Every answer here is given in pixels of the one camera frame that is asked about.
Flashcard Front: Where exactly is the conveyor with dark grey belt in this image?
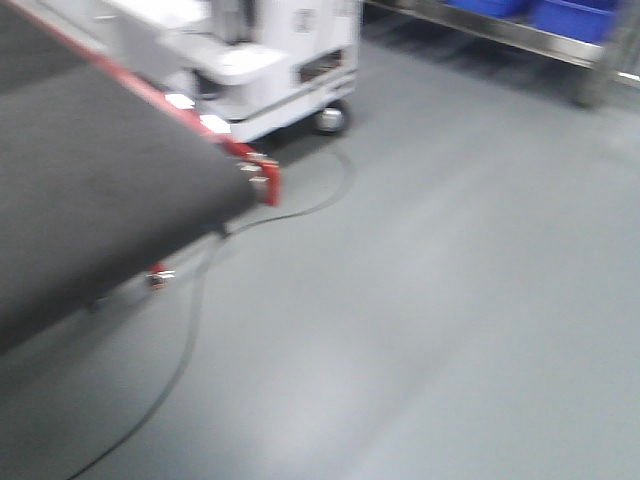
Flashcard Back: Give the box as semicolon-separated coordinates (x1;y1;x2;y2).
0;0;284;359

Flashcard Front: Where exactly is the white wheeled machine cart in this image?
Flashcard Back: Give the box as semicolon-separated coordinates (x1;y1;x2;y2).
39;0;362;146

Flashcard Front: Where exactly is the blue plastic bin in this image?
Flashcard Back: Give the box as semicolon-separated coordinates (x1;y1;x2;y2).
529;0;626;45
444;0;534;19

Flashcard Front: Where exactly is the steel rack on castors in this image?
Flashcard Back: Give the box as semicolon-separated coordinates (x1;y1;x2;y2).
364;0;640;109

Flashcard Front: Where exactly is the black floor cable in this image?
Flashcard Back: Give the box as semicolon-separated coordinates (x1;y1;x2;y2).
64;149;357;480

